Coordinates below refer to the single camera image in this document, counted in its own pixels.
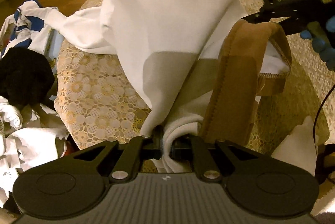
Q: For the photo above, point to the lace patterned tablecloth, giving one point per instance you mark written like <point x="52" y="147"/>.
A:
<point x="97" y="102"/>

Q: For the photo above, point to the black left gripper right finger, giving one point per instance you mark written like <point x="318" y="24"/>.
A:
<point x="192" y="150"/>

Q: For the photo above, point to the white garment with brown collar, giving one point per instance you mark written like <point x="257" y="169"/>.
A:
<point x="198" y="64"/>

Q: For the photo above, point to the black garment in pile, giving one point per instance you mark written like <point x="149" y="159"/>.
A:
<point x="26" y="77"/>

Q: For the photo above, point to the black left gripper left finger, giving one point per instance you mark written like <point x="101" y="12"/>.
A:
<point x="129" y="157"/>

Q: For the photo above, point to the blue and white garment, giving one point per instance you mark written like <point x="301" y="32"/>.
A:
<point x="27" y="28"/>

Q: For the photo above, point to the blue gloved right hand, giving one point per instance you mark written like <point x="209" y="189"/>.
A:
<point x="320" y="42"/>

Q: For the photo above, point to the white clothes pile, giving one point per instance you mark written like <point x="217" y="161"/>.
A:
<point x="29" y="137"/>

